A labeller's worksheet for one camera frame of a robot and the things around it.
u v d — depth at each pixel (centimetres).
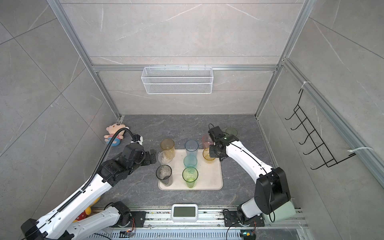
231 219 73
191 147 90
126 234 70
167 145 92
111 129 101
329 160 58
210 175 88
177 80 101
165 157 86
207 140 102
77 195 43
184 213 72
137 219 73
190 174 74
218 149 61
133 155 54
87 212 44
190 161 90
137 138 64
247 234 70
